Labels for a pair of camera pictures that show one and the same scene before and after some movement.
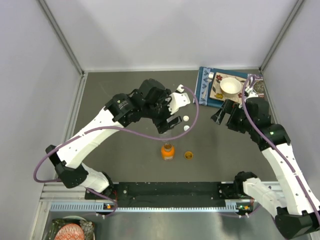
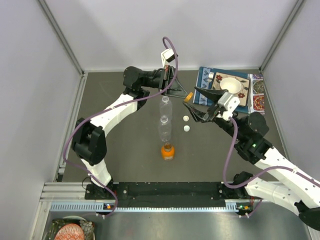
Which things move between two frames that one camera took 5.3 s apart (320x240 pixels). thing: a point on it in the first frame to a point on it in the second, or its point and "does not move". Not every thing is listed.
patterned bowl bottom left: (72, 228) does not move
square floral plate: (216, 92) does not move
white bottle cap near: (186, 127) does not move
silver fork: (210, 76) does not move
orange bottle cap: (188, 155) to (188, 97)
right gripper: (231, 107) to (212, 95)
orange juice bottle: (168, 152) does not move
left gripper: (162, 125) to (168, 78)
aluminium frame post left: (62, 36) does not move
